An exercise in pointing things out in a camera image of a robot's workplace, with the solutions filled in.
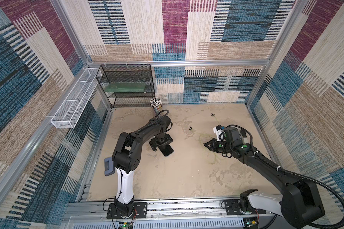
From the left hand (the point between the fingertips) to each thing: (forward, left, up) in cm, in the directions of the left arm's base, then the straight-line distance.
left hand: (166, 145), depth 95 cm
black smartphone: (-1, 0, -3) cm, 3 cm away
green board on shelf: (+36, +28, +20) cm, 50 cm away
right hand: (-6, -24, +9) cm, 26 cm away
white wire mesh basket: (+14, +62, +16) cm, 66 cm away
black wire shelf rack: (+43, +26, +27) cm, 57 cm away
